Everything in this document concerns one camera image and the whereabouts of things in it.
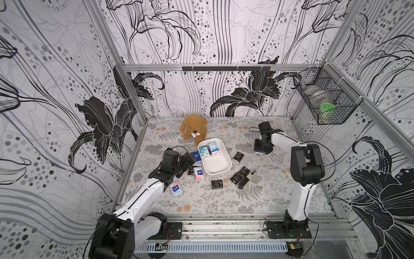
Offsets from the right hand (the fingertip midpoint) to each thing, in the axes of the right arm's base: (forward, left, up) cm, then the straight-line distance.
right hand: (260, 146), depth 102 cm
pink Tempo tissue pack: (-20, +38, +3) cm, 43 cm away
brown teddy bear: (+4, +42, +15) cm, 44 cm away
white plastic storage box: (-14, +29, +1) cm, 32 cm away
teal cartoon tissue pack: (-7, +36, +4) cm, 37 cm away
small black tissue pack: (-9, +15, +1) cm, 18 cm away
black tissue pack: (-18, +43, +2) cm, 47 cm away
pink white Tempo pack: (-7, +29, +2) cm, 30 cm away
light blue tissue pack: (-3, +30, +4) cm, 31 cm away
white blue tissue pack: (-29, +50, +2) cm, 57 cm away
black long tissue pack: (-21, +17, +1) cm, 27 cm away
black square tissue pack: (-25, +29, +1) cm, 38 cm away
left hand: (-18, +41, +9) cm, 45 cm away
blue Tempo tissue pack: (-9, +40, +3) cm, 41 cm away
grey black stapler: (-25, +13, +3) cm, 29 cm away
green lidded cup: (+1, -26, +31) cm, 40 cm away
